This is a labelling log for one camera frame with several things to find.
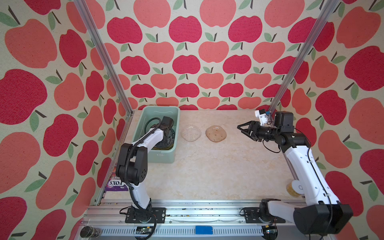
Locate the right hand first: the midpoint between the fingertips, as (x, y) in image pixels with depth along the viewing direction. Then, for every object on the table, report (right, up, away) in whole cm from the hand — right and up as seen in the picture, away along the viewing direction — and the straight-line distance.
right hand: (243, 128), depth 72 cm
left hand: (-42, -6, +25) cm, 49 cm away
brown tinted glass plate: (-8, -5, +35) cm, 36 cm away
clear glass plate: (-26, -4, +36) cm, 44 cm away
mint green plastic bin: (-42, -16, +11) cm, 47 cm away
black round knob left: (-70, -43, -11) cm, 83 cm away
